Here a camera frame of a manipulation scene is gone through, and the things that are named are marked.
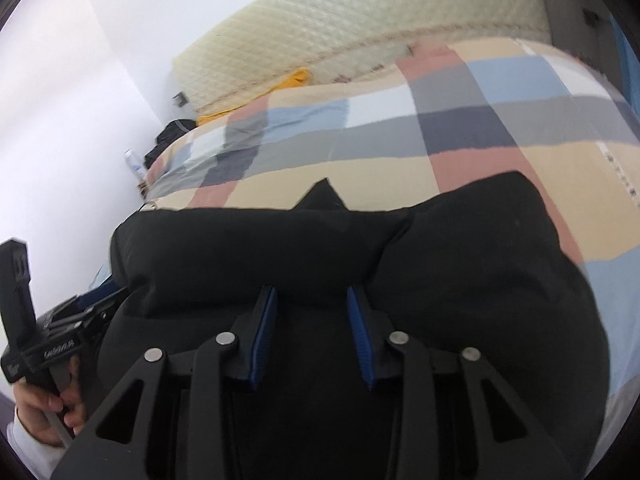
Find yellow pillow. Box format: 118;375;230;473
196;67;312;127

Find blue cloth on chair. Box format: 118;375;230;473
607;12;632;61

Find black puffer jacket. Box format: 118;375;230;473
97;170;612;480

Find person's left forearm white sleeve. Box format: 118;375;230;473
6;407;67;480

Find plaid bed quilt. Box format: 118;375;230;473
144;37;640;480

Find white spray bottle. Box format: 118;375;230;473
124;149;147;182

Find cream quilted headboard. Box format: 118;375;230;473
172;0;547;113

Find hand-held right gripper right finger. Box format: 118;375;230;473
346;285;576;480

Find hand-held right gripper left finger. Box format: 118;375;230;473
50;285;279;480

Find person's left hand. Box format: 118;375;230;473
14;357;88;445

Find heap of black clothes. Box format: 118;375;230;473
144;119;198;170

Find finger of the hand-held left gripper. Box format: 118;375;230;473
75;282;130;313

